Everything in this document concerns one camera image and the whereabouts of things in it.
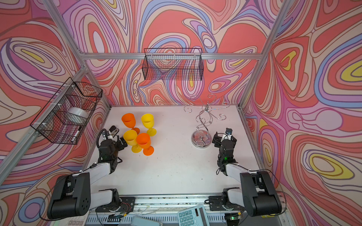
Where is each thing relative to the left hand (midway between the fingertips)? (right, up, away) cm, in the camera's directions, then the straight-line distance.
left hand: (117, 138), depth 90 cm
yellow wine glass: (+20, +11, +1) cm, 22 cm away
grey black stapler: (-8, +4, +11) cm, 14 cm away
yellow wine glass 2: (+10, +1, -4) cm, 11 cm away
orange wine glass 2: (+5, +12, +6) cm, 14 cm away
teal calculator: (+49, -36, -21) cm, 64 cm away
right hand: (+69, +1, -1) cm, 69 cm away
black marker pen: (-14, +4, -18) cm, 23 cm away
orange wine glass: (+19, -1, -5) cm, 20 cm away
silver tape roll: (-11, +14, -20) cm, 27 cm away
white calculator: (-9, -37, -22) cm, 44 cm away
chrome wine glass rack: (+56, -1, +7) cm, 56 cm away
